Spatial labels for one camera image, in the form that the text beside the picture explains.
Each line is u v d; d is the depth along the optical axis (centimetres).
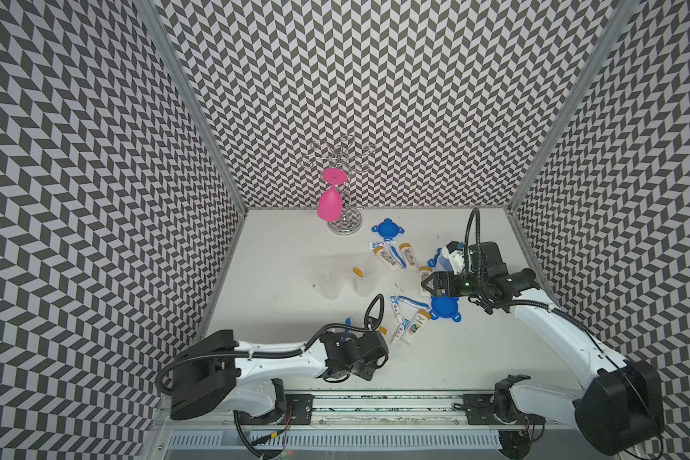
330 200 89
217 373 41
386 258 102
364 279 93
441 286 72
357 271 88
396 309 90
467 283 68
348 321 87
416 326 85
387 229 112
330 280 99
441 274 71
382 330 82
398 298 93
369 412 74
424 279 76
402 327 86
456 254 74
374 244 105
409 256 102
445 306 93
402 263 102
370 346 60
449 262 74
